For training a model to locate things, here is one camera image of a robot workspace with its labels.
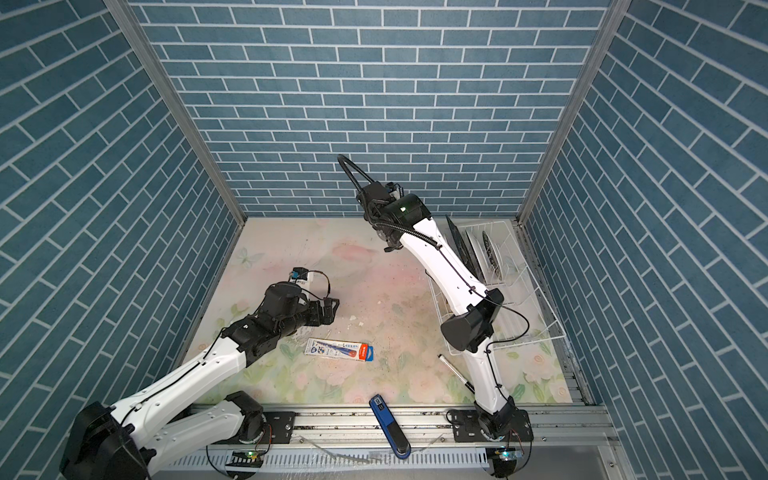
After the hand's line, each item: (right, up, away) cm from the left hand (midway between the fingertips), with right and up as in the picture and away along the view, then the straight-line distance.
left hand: (328, 302), depth 82 cm
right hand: (+22, +21, -2) cm, 31 cm away
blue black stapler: (+19, -30, -13) cm, 38 cm away
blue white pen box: (+4, -15, +5) cm, 16 cm away
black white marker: (+37, -22, 0) cm, 43 cm away
